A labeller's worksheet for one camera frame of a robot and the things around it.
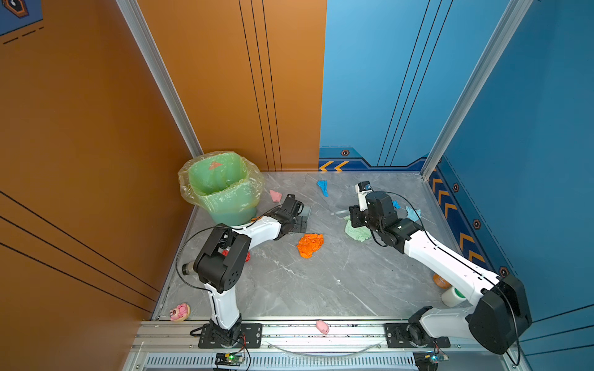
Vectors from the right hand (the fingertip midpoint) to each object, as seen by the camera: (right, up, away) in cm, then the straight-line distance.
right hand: (349, 207), depth 83 cm
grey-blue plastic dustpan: (-17, -5, +4) cm, 19 cm away
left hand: (-20, -6, +15) cm, 26 cm away
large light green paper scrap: (+7, -12, +14) cm, 20 cm away
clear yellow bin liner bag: (-58, +5, -2) cm, 58 cm away
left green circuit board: (-40, -46, -12) cm, 62 cm away
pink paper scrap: (-30, +4, +28) cm, 42 cm away
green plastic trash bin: (-43, +8, -2) cm, 44 cm away
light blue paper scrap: (+32, -4, +20) cm, 38 cm away
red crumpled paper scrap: (-35, -9, -28) cm, 46 cm away
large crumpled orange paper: (-14, -15, +11) cm, 24 cm away
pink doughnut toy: (-58, -35, -7) cm, 68 cm away
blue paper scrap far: (-7, +9, +33) cm, 35 cm away
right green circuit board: (+22, -47, -12) cm, 53 cm away
